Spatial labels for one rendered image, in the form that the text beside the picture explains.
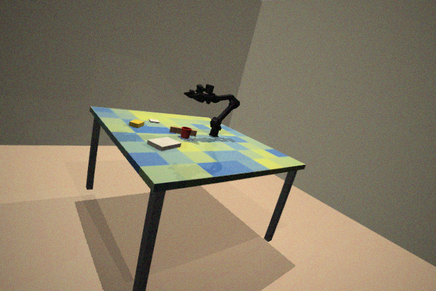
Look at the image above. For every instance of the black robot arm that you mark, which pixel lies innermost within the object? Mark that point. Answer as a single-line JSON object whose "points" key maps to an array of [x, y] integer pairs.
{"points": [[211, 97]]}

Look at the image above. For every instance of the yellow flat block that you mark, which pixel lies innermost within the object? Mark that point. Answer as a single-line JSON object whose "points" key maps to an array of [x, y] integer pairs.
{"points": [[136, 123]]}

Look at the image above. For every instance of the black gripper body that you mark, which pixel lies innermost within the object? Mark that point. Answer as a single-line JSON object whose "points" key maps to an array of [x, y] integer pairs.
{"points": [[203, 96]]}

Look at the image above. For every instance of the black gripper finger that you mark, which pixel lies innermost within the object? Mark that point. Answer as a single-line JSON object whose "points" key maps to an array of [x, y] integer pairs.
{"points": [[196, 97], [188, 93]]}

